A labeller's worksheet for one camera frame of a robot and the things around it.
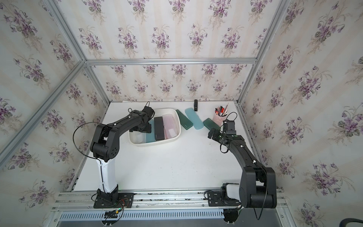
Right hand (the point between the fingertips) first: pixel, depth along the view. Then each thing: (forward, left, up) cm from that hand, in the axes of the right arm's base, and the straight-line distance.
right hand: (216, 135), depth 89 cm
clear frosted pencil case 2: (+1, +53, -6) cm, 54 cm away
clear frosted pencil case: (+9, +31, -6) cm, 33 cm away
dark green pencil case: (+16, +21, -7) cm, 27 cm away
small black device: (+32, +12, -6) cm, 35 cm away
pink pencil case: (+10, +31, -6) cm, 33 cm away
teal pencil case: (+1, +44, -6) cm, 45 cm away
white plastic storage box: (+22, +40, -4) cm, 46 cm away
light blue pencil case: (+20, +13, -8) cm, 25 cm away
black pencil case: (+9, +40, -7) cm, 41 cm away
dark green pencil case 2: (+15, +2, -8) cm, 17 cm away
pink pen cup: (+17, -5, +1) cm, 18 cm away
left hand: (+6, +51, -5) cm, 52 cm away
